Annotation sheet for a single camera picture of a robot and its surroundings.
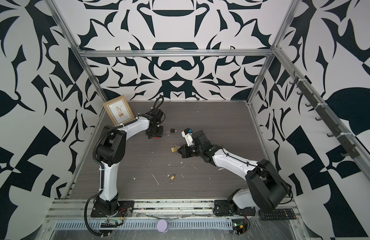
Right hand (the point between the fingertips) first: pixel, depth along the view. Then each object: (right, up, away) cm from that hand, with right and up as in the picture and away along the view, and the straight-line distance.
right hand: (178, 150), depth 82 cm
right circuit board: (+29, -33, -11) cm, 46 cm away
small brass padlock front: (-3, -15, +2) cm, 16 cm away
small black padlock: (-5, +9, +20) cm, 22 cm away
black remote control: (+50, -28, -10) cm, 58 cm away
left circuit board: (-30, -30, -13) cm, 45 cm away
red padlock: (-13, +5, +10) cm, 18 cm away
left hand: (-14, +9, +18) cm, 24 cm away
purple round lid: (-5, -28, -18) cm, 34 cm away
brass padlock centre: (-3, -2, +12) cm, 13 cm away
